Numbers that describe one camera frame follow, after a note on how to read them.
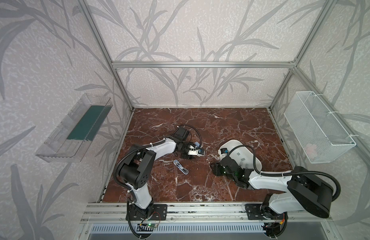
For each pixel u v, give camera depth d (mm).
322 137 627
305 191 429
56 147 594
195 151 788
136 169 476
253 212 737
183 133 769
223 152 783
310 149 737
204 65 954
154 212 733
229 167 656
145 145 525
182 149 779
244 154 934
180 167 883
